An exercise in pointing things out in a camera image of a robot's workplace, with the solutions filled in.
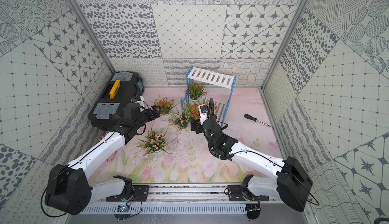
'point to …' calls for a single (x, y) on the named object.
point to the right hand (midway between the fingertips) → (199, 115)
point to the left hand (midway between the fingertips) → (159, 109)
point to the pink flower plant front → (154, 143)
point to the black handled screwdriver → (253, 118)
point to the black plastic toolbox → (119, 88)
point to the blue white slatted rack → (222, 79)
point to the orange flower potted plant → (166, 105)
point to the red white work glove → (101, 138)
